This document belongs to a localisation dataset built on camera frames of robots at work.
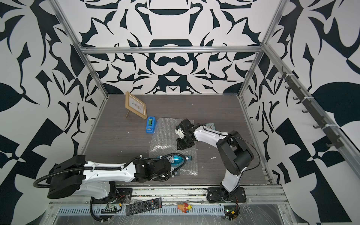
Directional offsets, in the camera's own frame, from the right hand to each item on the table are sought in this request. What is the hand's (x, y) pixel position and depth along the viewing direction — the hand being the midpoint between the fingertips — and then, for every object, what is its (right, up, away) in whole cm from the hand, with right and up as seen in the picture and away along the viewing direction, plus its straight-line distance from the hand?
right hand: (178, 145), depth 90 cm
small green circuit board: (-34, -28, -17) cm, 48 cm away
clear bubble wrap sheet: (-10, +1, +4) cm, 11 cm away
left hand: (-7, -8, -8) cm, 14 cm away
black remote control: (-18, -25, -20) cm, 37 cm away
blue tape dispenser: (-19, +12, +8) cm, 24 cm away
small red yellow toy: (+3, -25, -21) cm, 33 cm away
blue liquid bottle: (-1, -8, -5) cm, 9 cm away
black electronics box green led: (+27, -28, -19) cm, 43 cm away
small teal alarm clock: (+22, +11, +6) cm, 26 cm away
